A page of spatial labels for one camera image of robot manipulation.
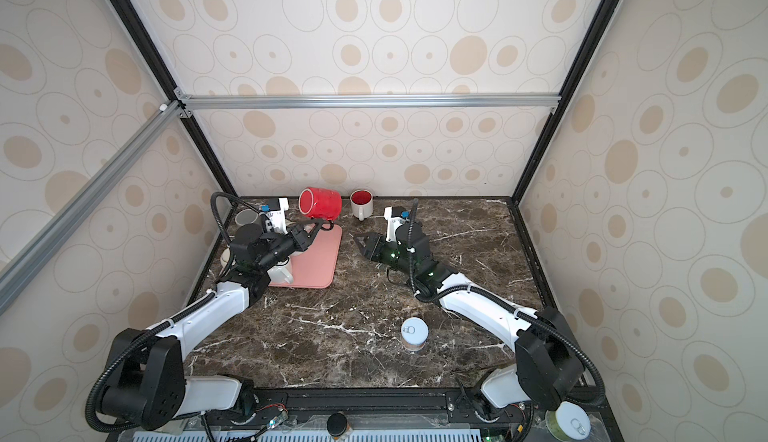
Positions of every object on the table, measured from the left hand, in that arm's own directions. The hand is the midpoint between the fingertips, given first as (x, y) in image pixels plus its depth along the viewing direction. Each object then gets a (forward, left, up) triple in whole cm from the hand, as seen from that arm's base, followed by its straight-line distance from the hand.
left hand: (329, 220), depth 76 cm
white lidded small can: (-21, -22, -23) cm, 38 cm away
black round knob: (-42, -4, -18) cm, 46 cm away
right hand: (-4, -7, -3) cm, 9 cm away
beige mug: (+1, +36, -20) cm, 41 cm away
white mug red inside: (+26, -5, -23) cm, 35 cm away
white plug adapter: (-43, +34, -23) cm, 59 cm away
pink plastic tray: (+2, +9, -28) cm, 30 cm away
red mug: (+4, +2, +2) cm, 5 cm away
